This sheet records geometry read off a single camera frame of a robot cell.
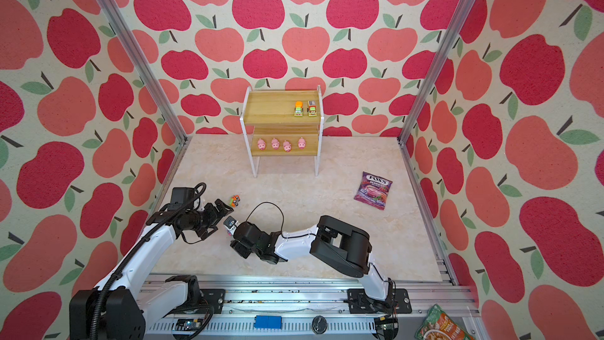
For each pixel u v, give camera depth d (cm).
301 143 96
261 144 95
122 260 84
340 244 53
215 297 74
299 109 82
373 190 98
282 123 81
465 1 75
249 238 67
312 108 82
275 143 95
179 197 67
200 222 71
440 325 69
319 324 62
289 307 73
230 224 74
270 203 76
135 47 87
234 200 96
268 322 69
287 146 94
